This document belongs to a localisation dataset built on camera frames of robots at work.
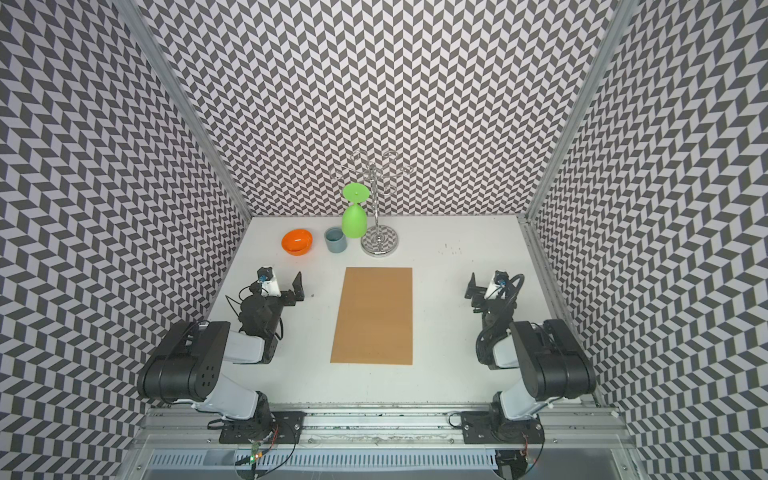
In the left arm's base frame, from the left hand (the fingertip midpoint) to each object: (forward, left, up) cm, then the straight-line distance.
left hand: (286, 274), depth 91 cm
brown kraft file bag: (-10, -27, -10) cm, 31 cm away
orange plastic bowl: (+17, +2, -6) cm, 18 cm away
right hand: (-2, -62, -1) cm, 62 cm away
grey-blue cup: (+19, -12, -6) cm, 23 cm away
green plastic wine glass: (+10, -22, +14) cm, 28 cm away
